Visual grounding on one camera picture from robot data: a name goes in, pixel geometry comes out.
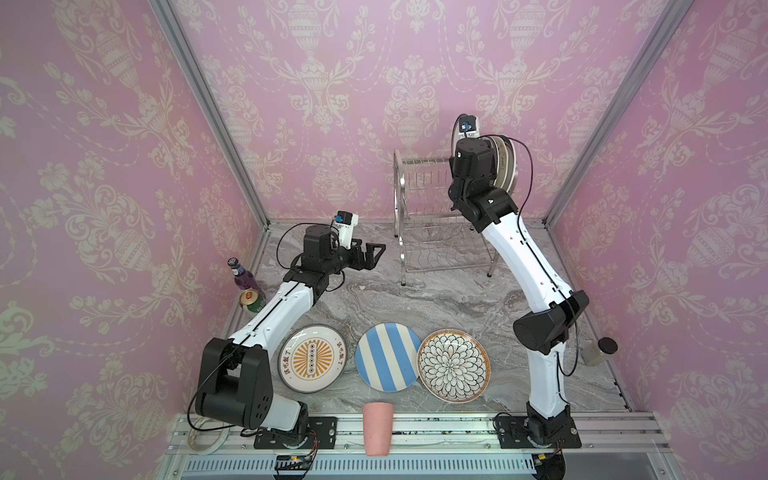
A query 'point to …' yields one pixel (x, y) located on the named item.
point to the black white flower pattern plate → (453, 366)
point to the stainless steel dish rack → (432, 235)
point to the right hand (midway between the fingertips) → (485, 148)
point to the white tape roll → (222, 440)
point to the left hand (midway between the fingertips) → (373, 245)
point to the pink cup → (378, 422)
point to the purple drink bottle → (243, 277)
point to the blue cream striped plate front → (387, 356)
